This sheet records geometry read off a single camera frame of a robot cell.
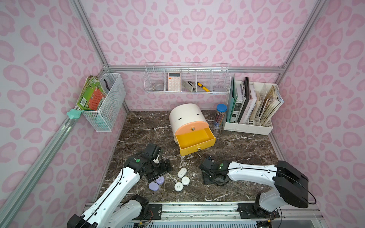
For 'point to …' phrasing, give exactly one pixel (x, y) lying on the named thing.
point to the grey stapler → (188, 85)
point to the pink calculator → (174, 81)
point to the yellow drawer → (193, 141)
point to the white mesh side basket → (102, 120)
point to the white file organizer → (254, 126)
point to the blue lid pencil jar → (220, 117)
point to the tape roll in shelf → (158, 87)
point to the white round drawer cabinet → (184, 113)
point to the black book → (247, 89)
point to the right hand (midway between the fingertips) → (206, 180)
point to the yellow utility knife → (198, 84)
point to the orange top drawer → (191, 126)
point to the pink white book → (249, 108)
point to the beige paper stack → (274, 101)
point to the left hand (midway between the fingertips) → (167, 169)
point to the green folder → (232, 99)
